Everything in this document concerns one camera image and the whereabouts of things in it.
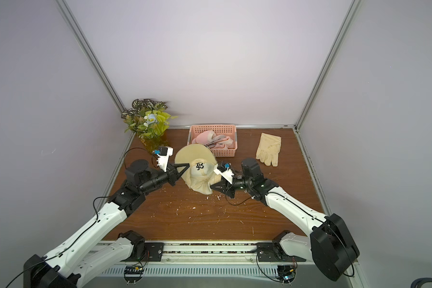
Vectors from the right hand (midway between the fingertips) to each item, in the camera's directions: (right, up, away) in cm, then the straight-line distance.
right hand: (212, 182), depth 73 cm
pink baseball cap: (-3, +19, +34) cm, 39 cm away
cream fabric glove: (+33, +12, +35) cm, 49 cm away
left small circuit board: (-32, -37, -2) cm, 49 cm away
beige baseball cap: (-6, +2, +4) cm, 7 cm away
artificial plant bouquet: (-36, +30, +20) cm, 51 cm away
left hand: (-9, +7, -3) cm, 12 cm away
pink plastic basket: (+8, +25, +41) cm, 49 cm away
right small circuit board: (+30, -36, -3) cm, 47 cm away
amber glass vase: (-38, +16, +31) cm, 51 cm away
